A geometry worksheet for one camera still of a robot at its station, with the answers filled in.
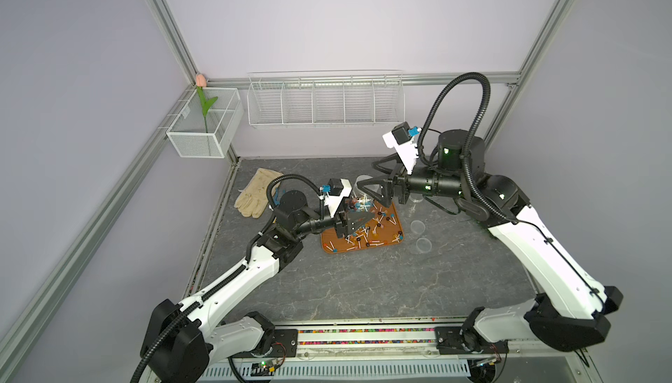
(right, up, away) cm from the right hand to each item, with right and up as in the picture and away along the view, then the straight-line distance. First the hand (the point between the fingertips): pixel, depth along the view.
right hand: (367, 172), depth 56 cm
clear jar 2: (+24, -25, +38) cm, 51 cm away
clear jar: (-1, -7, +7) cm, 10 cm away
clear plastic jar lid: (+23, -19, +42) cm, 52 cm away
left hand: (+1, -9, +9) cm, 12 cm away
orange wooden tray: (+10, -20, +41) cm, 47 cm away
